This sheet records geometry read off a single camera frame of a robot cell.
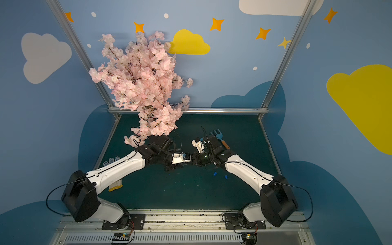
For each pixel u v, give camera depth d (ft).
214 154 2.12
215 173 2.97
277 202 1.38
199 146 2.51
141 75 2.20
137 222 2.42
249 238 2.40
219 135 3.65
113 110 3.80
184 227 2.41
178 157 2.27
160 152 2.09
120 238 2.40
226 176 2.96
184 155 2.25
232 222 2.44
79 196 1.36
